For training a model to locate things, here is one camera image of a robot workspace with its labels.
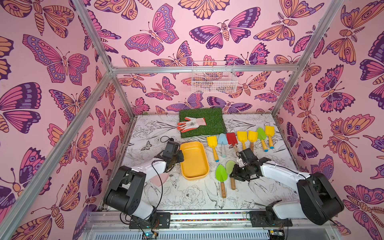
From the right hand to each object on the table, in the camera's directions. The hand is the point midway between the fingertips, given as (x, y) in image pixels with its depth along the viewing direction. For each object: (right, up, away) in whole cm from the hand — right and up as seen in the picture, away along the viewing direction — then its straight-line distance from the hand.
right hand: (229, 176), depth 87 cm
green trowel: (+28, +24, +20) cm, 42 cm away
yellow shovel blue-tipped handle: (-8, +18, +16) cm, 26 cm away
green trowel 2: (-4, 0, +2) cm, 5 cm away
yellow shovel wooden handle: (+21, +21, +19) cm, 36 cm away
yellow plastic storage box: (-19, +5, +6) cm, 21 cm away
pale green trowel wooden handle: (0, +5, +1) cm, 5 cm away
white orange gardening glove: (-23, +32, +23) cm, 45 cm away
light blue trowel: (-1, +20, +17) cm, 26 cm away
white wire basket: (-8, +61, +8) cm, 62 cm away
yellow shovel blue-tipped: (+35, +26, +23) cm, 49 cm away
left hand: (-28, +12, +8) cm, 31 cm away
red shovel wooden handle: (+6, +20, +17) cm, 27 cm away
